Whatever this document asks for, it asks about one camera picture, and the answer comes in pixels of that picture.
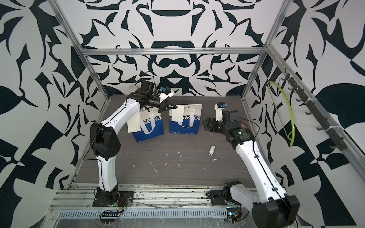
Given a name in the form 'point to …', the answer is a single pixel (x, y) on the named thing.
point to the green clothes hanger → (277, 113)
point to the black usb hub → (110, 214)
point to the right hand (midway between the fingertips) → (208, 120)
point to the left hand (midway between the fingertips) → (175, 104)
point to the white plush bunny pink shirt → (132, 88)
